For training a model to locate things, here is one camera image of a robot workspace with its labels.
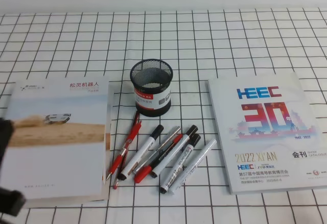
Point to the white Agilex robot brochure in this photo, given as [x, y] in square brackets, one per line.
[58, 145]

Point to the red pen lower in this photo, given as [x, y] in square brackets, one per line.
[116, 181]

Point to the white booklet under brochure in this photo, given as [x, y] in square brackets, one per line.
[65, 201]

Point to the red ballpoint pen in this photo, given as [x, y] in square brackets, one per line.
[134, 131]

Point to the HEEC 30 show catalogue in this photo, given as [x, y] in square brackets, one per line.
[269, 137]

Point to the white marker black cap left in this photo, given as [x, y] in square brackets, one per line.
[134, 162]

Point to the black mesh pen holder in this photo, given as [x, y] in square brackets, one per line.
[151, 79]

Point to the white marker black cap right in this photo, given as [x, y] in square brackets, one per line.
[177, 168]

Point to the white marker black cap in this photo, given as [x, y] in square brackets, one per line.
[134, 162]
[177, 168]
[173, 152]

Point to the red capped black marker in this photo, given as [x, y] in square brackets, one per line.
[162, 153]

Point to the silver grey pen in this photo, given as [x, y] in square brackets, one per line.
[156, 151]

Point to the white silver paint marker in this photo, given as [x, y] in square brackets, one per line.
[192, 166]

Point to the white marker black cap middle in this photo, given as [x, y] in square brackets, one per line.
[173, 152]

